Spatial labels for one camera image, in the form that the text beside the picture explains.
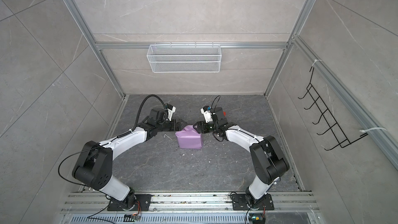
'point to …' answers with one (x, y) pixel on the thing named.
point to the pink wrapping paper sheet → (188, 138)
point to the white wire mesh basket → (184, 58)
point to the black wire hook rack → (326, 110)
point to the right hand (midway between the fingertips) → (198, 124)
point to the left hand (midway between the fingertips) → (182, 121)
